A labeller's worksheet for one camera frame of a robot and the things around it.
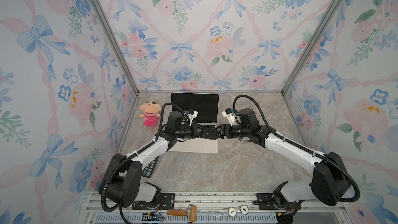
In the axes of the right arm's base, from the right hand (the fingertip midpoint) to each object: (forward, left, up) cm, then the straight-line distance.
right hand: (216, 131), depth 79 cm
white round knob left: (-32, -7, -18) cm, 37 cm away
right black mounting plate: (-28, -23, -17) cm, 40 cm away
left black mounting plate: (-28, +24, -16) cm, 41 cm away
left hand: (0, +4, +1) cm, 4 cm away
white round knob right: (-31, -12, -17) cm, 38 cm away
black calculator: (-15, +35, -15) cm, 41 cm away
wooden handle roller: (-33, +12, -16) cm, 39 cm away
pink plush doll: (+21, +41, -9) cm, 47 cm away
